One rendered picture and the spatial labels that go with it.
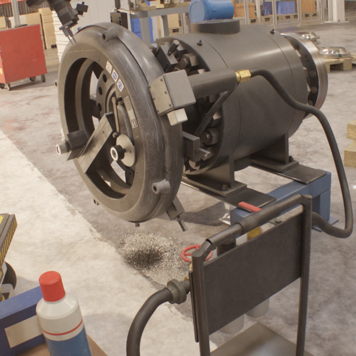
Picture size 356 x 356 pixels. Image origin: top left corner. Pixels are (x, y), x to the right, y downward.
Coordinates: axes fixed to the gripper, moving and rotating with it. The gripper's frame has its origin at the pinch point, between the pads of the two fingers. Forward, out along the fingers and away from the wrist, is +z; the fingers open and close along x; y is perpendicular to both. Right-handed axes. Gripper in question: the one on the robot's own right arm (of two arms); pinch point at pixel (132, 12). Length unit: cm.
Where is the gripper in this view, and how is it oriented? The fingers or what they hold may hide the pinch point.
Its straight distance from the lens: 156.0
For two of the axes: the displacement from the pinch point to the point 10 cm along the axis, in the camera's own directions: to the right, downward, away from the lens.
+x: -9.2, 2.0, -3.3
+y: -3.8, -3.7, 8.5
